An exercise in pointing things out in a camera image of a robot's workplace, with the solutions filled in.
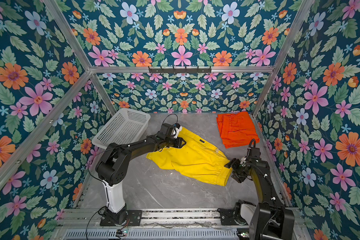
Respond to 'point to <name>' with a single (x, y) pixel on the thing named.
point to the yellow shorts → (198, 158)
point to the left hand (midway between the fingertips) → (186, 138)
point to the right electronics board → (243, 233)
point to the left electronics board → (121, 232)
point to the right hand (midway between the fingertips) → (228, 168)
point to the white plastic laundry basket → (126, 126)
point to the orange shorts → (237, 129)
